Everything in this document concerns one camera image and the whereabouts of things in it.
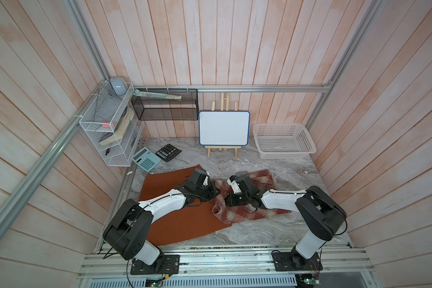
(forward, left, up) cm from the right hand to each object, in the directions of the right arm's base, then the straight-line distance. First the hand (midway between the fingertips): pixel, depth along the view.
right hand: (223, 199), depth 91 cm
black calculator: (+30, +35, +2) cm, 46 cm away
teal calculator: (+25, +47, +2) cm, 53 cm away
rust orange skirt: (-11, +14, +1) cm, 18 cm away
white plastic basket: (+44, -41, -1) cm, 60 cm away
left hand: (-1, +2, +7) cm, 7 cm away
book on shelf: (+12, +48, +33) cm, 60 cm away
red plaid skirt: (-8, -7, +1) cm, 11 cm away
